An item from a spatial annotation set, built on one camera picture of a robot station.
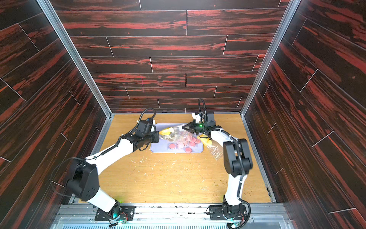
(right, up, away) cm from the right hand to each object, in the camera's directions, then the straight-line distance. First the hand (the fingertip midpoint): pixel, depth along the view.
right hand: (184, 126), depth 93 cm
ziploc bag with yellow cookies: (-4, -5, -3) cm, 7 cm away
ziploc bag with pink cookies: (+21, -15, +1) cm, 26 cm away
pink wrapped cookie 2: (+3, -16, +4) cm, 17 cm away
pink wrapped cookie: (-9, -14, +6) cm, 17 cm away
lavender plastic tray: (-13, -15, +6) cm, 20 cm away
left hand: (-16, -6, -3) cm, 17 cm away
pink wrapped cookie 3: (-3, -13, +6) cm, 15 cm away
